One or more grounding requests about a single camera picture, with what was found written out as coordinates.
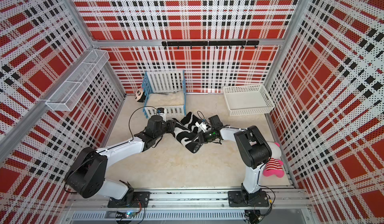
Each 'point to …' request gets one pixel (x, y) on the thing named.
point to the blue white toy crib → (165, 89)
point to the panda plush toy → (139, 95)
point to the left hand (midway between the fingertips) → (176, 121)
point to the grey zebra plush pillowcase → (184, 131)
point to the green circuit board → (124, 214)
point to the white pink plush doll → (274, 166)
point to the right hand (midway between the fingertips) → (196, 140)
